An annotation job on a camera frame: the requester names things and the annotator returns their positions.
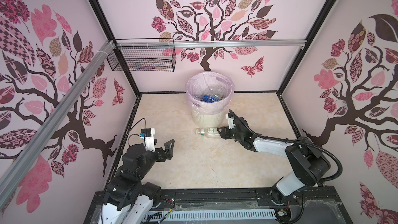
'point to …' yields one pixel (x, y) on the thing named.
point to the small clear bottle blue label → (212, 98)
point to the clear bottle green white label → (209, 132)
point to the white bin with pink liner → (209, 114)
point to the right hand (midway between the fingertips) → (220, 126)
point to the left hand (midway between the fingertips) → (166, 143)
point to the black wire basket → (144, 55)
